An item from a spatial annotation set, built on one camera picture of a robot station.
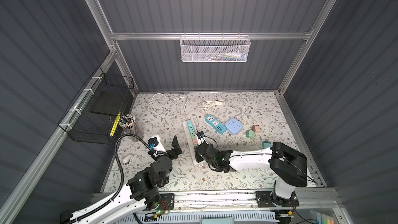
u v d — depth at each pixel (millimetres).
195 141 740
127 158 855
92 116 722
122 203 490
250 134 958
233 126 985
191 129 914
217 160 635
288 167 477
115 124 694
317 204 744
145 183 539
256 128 984
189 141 908
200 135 731
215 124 991
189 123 1018
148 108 1099
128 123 821
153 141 587
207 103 1105
